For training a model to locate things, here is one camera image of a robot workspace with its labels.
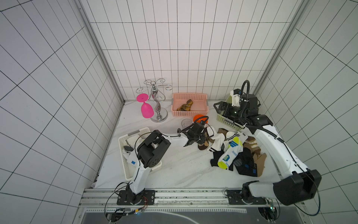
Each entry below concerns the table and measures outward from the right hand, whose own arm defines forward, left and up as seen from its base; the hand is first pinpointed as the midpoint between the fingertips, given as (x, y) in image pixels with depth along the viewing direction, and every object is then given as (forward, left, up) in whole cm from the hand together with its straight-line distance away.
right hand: (220, 103), depth 78 cm
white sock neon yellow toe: (-15, -12, -23) cm, 30 cm away
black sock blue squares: (-24, -16, -26) cm, 39 cm away
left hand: (-7, +9, -29) cm, 31 cm away
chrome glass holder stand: (+13, +41, -28) cm, 51 cm away
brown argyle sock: (-12, +6, -29) cm, 32 cm away
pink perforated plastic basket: (+23, +9, -28) cm, 37 cm away
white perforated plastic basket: (-16, +57, -25) cm, 64 cm away
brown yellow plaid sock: (+17, +20, -23) cm, 36 cm away
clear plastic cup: (+2, +19, -22) cm, 30 cm away
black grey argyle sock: (-18, -1, -31) cm, 35 cm away
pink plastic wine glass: (+2, +46, -11) cm, 47 cm away
